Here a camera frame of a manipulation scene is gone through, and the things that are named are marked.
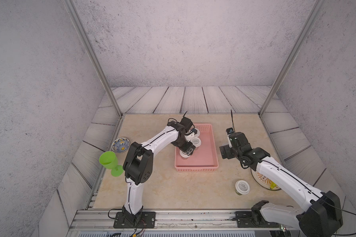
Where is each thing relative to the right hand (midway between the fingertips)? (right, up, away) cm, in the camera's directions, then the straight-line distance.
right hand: (231, 145), depth 82 cm
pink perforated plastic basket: (-13, -10, +12) cm, 20 cm away
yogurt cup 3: (-16, +6, +17) cm, 25 cm away
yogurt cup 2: (-26, -6, +7) cm, 27 cm away
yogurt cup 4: (+4, -21, -4) cm, 22 cm away
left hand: (-23, -4, +8) cm, 24 cm away
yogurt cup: (-18, +1, +14) cm, 22 cm away
